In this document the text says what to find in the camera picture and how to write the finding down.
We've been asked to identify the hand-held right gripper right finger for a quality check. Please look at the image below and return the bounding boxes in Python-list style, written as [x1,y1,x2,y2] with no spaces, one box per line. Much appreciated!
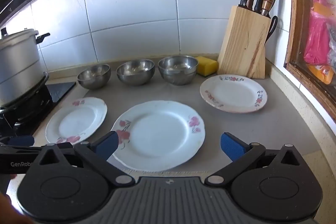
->
[206,132,307,186]

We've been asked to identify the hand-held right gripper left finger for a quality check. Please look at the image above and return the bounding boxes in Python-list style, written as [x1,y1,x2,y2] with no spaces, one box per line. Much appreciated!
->
[31,131,135,186]

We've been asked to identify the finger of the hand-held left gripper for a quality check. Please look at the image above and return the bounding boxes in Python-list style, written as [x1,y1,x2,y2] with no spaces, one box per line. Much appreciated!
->
[0,135,35,147]

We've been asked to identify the white plate pink flowers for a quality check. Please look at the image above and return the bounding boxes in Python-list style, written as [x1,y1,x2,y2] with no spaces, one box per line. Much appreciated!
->
[45,97,108,145]

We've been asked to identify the cream plate floral rim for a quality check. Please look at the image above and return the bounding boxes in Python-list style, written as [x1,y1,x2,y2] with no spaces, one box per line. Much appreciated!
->
[199,74,268,114]

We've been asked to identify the large white floral plate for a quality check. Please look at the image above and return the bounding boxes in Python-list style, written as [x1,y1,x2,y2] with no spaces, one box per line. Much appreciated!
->
[110,100,206,172]

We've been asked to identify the small steel bowl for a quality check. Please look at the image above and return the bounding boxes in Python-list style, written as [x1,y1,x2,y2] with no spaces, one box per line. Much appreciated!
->
[77,64,111,90]

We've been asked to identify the medium steel bowl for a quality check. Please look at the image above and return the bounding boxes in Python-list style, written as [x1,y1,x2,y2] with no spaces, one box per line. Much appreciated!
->
[116,59,155,86]

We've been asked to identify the large steel bowl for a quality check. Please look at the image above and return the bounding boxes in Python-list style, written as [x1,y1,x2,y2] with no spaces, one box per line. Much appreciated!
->
[158,55,198,86]

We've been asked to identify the person's left hand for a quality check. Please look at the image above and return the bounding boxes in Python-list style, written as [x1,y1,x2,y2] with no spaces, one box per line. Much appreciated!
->
[0,192,35,224]

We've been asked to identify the black gas stove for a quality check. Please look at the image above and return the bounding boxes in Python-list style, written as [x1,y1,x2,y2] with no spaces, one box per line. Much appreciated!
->
[0,80,77,136]

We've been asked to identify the silver pressure cooker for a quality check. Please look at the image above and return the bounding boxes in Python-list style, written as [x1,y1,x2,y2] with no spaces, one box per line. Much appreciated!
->
[0,28,51,107]

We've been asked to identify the yellow sponge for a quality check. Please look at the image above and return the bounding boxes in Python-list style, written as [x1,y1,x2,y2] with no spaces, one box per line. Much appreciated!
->
[196,56,218,77]

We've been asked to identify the wooden knife block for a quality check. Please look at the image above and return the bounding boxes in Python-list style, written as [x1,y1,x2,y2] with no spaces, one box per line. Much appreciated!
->
[217,5,272,79]

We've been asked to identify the orange plastic bag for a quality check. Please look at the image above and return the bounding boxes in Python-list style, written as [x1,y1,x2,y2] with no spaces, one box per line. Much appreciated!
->
[306,63,333,85]

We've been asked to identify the pink plastic bag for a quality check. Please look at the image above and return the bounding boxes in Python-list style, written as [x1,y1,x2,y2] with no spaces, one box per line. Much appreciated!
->
[304,0,333,65]

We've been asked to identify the black loop handle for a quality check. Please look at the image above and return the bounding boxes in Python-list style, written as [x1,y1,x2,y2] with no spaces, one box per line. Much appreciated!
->
[263,15,279,45]

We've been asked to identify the wooden window frame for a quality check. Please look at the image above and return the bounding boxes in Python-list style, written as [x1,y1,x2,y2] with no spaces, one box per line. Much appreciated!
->
[284,0,336,123]

